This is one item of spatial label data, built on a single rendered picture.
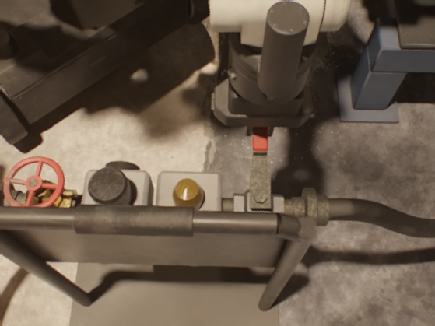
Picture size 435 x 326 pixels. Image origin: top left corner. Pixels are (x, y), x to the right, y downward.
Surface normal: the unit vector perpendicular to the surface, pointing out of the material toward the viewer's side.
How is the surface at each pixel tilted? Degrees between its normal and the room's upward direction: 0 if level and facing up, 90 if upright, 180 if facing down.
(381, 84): 90
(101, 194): 0
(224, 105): 0
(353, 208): 16
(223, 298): 0
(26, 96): 90
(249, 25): 90
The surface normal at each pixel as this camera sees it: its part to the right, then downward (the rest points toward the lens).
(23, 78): 0.45, 0.21
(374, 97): -0.03, 0.91
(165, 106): 0.00, -0.41
